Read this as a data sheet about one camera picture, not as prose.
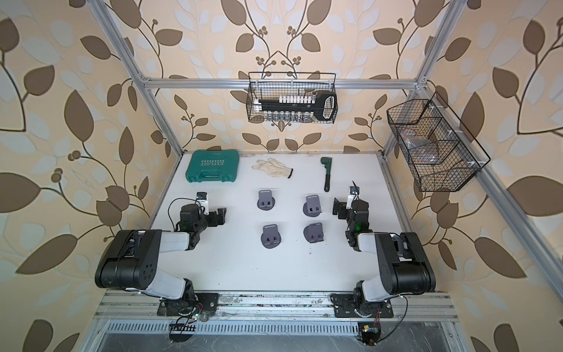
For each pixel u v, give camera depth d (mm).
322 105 840
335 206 861
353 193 803
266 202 963
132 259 460
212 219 866
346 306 735
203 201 845
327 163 1155
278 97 821
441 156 735
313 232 872
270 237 845
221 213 877
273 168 1129
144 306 758
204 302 751
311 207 938
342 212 848
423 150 702
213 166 1103
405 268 449
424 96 866
